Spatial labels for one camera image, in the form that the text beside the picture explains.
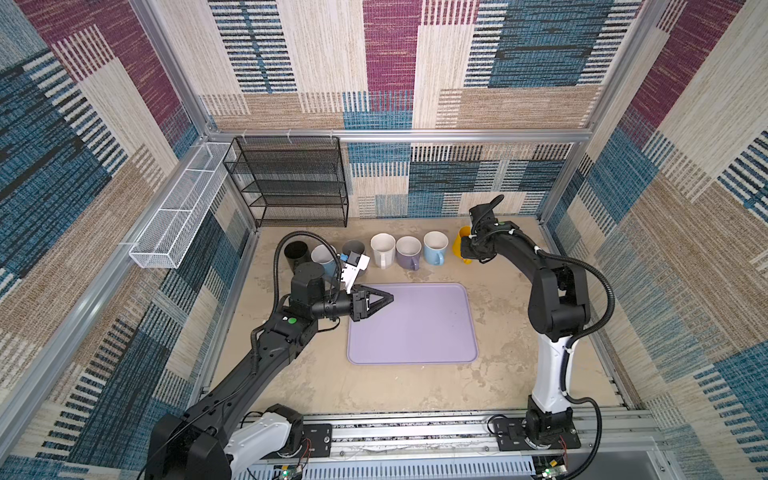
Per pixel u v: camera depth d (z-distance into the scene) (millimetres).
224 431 414
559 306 550
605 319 497
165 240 700
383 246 1021
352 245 1032
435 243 1047
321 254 1093
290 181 1110
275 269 649
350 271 649
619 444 728
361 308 625
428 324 920
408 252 1074
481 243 759
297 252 994
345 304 638
